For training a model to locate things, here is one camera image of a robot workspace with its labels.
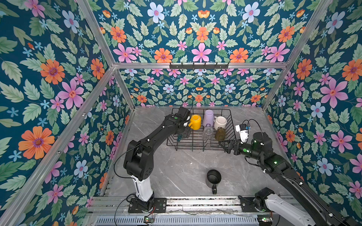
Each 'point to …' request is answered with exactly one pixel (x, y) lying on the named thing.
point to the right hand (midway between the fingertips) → (223, 141)
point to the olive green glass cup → (220, 134)
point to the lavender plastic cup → (208, 118)
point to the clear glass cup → (208, 131)
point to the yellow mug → (195, 122)
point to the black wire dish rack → (195, 141)
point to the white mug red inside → (219, 121)
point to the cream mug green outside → (179, 138)
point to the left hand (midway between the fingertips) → (186, 127)
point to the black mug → (213, 178)
